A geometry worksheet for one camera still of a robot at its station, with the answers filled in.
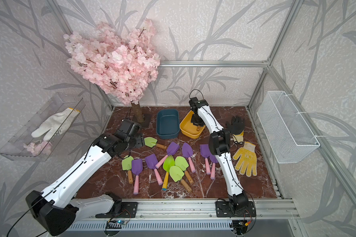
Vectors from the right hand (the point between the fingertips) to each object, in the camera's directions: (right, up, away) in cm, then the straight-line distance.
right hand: (197, 123), depth 104 cm
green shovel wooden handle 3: (-44, -24, -16) cm, 53 cm away
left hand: (-32, -8, -28) cm, 43 cm away
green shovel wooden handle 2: (-11, -24, -14) cm, 30 cm away
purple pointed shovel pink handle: (-8, -18, -10) cm, 22 cm away
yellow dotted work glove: (+31, -21, -11) cm, 39 cm away
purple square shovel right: (+4, -17, -11) cm, 21 cm away
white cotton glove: (-67, +1, -38) cm, 77 cm away
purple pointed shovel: (+10, -23, -14) cm, 28 cm away
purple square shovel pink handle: (-18, -16, -9) cm, 26 cm away
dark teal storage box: (-22, 0, +5) cm, 23 cm away
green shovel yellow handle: (-19, -24, -15) cm, 33 cm away
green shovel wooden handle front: (-14, -29, -18) cm, 37 cm away
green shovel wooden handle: (0, -3, -5) cm, 6 cm away
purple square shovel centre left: (-29, -23, -15) cm, 40 cm away
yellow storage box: (-7, -4, +1) cm, 8 cm away
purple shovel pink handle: (-37, -25, -18) cm, 48 cm away
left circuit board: (-39, -46, -34) cm, 70 cm away
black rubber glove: (+29, -1, +3) cm, 30 cm away
